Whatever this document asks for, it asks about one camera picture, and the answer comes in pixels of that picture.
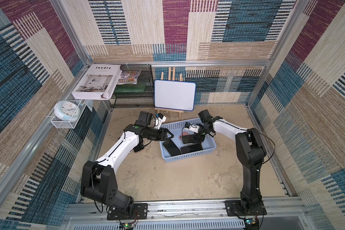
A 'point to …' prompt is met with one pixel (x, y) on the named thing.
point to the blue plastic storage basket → (176, 129)
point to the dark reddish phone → (188, 139)
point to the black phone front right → (192, 148)
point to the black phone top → (139, 147)
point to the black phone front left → (171, 148)
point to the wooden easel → (158, 109)
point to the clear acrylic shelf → (59, 123)
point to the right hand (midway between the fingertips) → (194, 133)
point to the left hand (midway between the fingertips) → (169, 135)
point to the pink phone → (184, 133)
